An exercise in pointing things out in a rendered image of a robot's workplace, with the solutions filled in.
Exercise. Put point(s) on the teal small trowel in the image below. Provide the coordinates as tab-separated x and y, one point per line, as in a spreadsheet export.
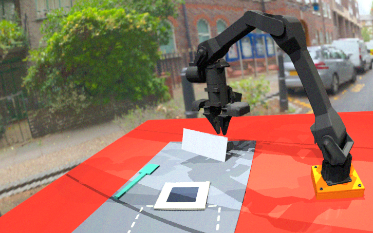
149	169

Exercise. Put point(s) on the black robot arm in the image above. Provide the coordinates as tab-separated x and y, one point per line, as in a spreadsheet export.
328	130

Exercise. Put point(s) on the white square tile with dark centre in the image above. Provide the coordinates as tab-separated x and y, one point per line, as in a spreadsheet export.
183	196

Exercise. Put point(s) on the grey flat mat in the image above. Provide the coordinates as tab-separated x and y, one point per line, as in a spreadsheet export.
228	182

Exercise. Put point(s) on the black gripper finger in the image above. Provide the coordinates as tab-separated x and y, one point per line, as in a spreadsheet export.
224	121
213	119

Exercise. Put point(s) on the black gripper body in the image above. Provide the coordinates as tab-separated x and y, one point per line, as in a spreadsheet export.
218	97

